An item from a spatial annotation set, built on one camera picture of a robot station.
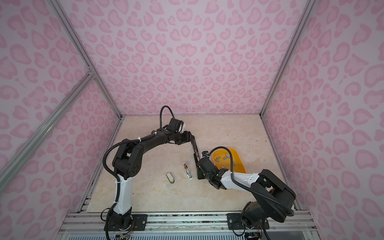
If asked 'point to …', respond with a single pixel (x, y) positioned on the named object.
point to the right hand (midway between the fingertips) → (199, 168)
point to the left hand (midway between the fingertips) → (192, 136)
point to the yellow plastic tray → (221, 158)
